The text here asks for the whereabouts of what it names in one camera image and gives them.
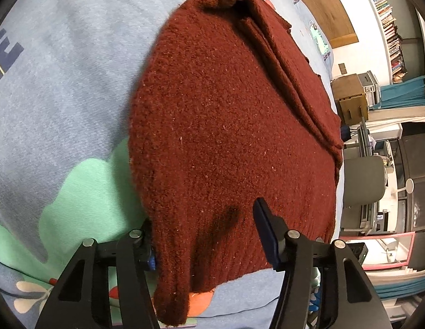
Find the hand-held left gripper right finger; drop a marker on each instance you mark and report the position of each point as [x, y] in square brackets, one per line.
[267, 233]

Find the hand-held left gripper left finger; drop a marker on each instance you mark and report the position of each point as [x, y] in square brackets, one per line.
[137, 257]

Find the dark red knit sweater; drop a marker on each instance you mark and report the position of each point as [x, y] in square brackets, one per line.
[233, 126]

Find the black box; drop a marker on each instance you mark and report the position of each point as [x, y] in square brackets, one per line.
[358, 252]

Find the grey-green chair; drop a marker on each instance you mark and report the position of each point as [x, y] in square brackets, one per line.
[363, 181]

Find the teal fabric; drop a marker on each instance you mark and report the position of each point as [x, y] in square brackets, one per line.
[401, 286]

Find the white desk lamp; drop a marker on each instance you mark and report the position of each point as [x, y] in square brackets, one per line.
[405, 186]

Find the cardboard box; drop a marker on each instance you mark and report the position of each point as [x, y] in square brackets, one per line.
[349, 99]

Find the grey printer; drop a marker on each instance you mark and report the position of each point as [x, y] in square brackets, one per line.
[369, 87]

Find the blue printed blanket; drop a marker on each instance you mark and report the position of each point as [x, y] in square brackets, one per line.
[78, 75]

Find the teal curtain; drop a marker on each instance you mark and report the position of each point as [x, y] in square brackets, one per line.
[402, 92]

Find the wooden headboard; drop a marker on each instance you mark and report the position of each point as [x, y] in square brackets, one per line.
[322, 7]

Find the row of books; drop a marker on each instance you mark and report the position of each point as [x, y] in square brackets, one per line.
[384, 20]

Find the pink frame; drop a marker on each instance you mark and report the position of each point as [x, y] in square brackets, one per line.
[387, 266]

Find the wall socket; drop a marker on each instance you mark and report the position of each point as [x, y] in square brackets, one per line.
[343, 69]

